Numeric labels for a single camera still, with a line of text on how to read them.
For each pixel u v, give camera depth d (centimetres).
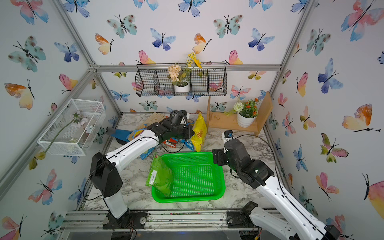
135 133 99
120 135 107
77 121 74
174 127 67
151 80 99
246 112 96
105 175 46
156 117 118
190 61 83
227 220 74
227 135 60
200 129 87
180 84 91
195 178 87
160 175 71
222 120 106
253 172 46
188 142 96
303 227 39
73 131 73
